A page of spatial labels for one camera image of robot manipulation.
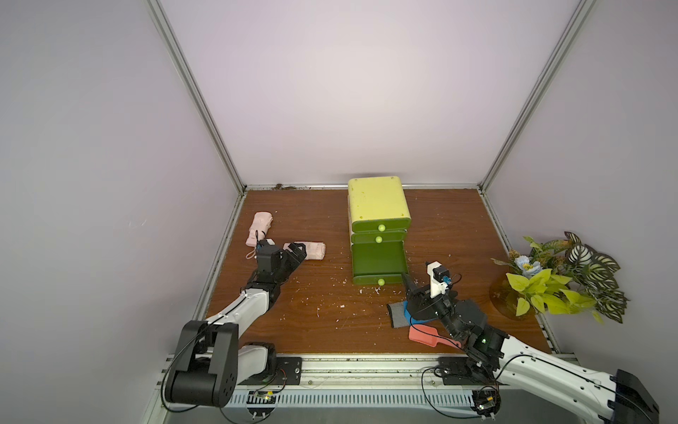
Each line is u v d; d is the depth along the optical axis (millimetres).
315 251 946
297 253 812
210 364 414
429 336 664
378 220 831
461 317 559
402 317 832
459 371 725
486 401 695
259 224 1036
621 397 432
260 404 712
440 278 618
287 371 729
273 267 689
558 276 667
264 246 799
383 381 725
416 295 669
